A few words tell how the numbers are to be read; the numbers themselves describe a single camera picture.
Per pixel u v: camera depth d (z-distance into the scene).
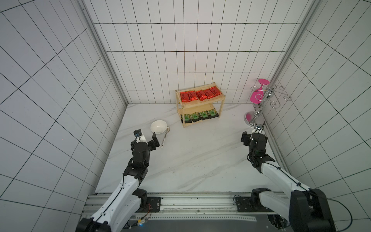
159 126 1.01
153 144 0.73
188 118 1.07
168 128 1.01
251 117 1.16
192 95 0.94
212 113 1.10
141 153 0.58
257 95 0.86
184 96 0.95
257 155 0.64
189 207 0.73
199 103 0.93
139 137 0.66
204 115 1.10
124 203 0.49
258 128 0.74
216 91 0.97
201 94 0.95
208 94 0.95
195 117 1.09
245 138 0.78
